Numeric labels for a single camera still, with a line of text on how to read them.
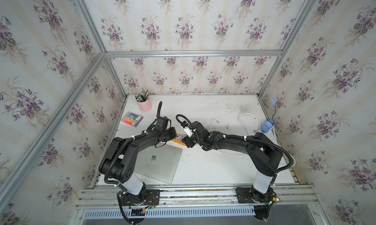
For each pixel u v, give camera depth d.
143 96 1.03
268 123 0.93
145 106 1.04
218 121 1.04
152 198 0.72
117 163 0.45
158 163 0.84
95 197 0.75
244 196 0.73
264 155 0.47
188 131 0.78
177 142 0.93
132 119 1.04
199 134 0.68
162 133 0.76
